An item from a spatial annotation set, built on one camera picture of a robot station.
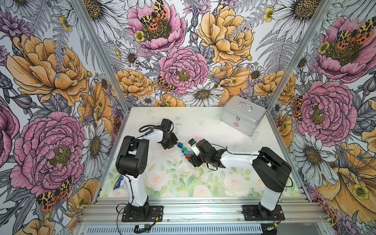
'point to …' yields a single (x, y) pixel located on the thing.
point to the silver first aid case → (242, 114)
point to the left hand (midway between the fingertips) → (175, 147)
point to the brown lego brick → (187, 155)
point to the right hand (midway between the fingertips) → (194, 159)
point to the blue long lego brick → (188, 152)
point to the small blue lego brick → (180, 145)
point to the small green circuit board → (142, 226)
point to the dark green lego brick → (184, 149)
